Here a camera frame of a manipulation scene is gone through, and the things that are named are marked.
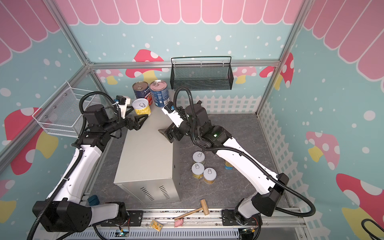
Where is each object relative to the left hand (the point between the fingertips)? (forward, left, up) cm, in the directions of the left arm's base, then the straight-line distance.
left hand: (140, 114), depth 73 cm
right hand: (-9, -15, +5) cm, 18 cm away
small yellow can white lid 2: (-16, -28, -29) cm, 44 cm away
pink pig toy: (-41, -20, -32) cm, 56 cm away
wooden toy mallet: (-34, -32, -33) cm, 57 cm away
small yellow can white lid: (-7, -29, -29) cm, 41 cm away
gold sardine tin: (-12, -46, -30) cm, 56 cm away
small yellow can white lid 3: (-19, -35, -29) cm, 50 cm away
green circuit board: (-46, +6, -36) cm, 59 cm away
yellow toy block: (-42, -9, -33) cm, 54 cm away
